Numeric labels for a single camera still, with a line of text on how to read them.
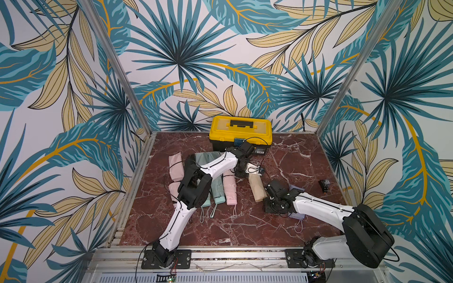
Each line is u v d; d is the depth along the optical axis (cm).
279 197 69
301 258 72
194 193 58
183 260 74
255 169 85
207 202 88
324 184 93
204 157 104
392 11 69
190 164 100
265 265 73
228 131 98
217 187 90
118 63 85
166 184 96
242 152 76
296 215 86
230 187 92
